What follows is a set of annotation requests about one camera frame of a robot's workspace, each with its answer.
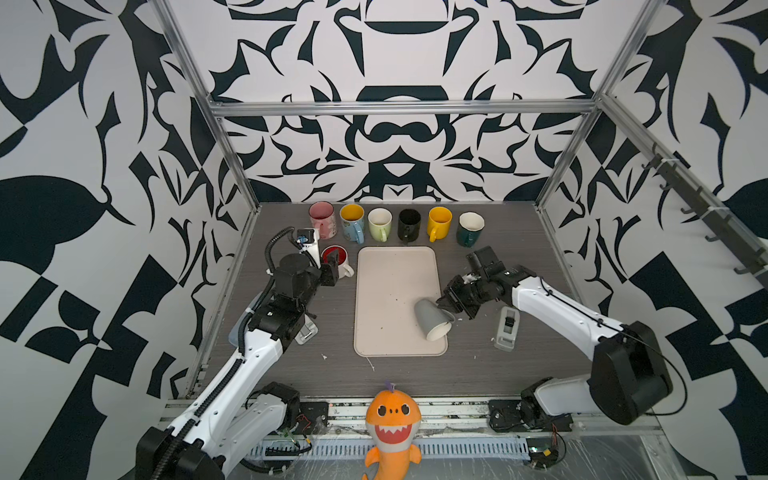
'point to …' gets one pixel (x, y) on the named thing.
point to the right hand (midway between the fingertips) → (436, 300)
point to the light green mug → (379, 223)
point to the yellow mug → (439, 223)
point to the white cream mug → (343, 267)
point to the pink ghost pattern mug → (322, 217)
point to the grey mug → (434, 322)
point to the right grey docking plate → (508, 328)
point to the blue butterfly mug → (352, 216)
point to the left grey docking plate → (307, 332)
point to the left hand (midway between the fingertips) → (327, 245)
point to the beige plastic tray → (390, 281)
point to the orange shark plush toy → (392, 422)
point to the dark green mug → (470, 226)
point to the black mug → (409, 225)
